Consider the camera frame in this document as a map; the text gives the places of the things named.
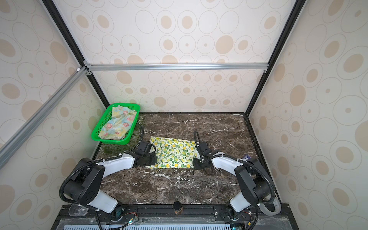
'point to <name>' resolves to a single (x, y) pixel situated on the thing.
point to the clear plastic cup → (77, 210)
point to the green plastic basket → (106, 118)
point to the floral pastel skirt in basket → (116, 127)
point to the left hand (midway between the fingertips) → (160, 158)
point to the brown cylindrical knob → (177, 207)
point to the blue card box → (247, 157)
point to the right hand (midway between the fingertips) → (196, 164)
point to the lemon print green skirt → (174, 153)
